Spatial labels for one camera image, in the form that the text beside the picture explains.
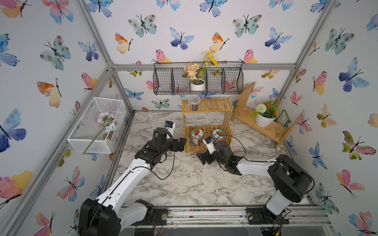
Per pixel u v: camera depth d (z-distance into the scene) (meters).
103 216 0.38
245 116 1.08
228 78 0.99
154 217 0.73
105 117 0.73
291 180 0.46
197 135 0.93
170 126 0.69
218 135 0.93
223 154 0.70
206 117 1.18
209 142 0.77
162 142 0.62
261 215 0.73
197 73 0.83
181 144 0.71
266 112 0.93
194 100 0.81
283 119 1.11
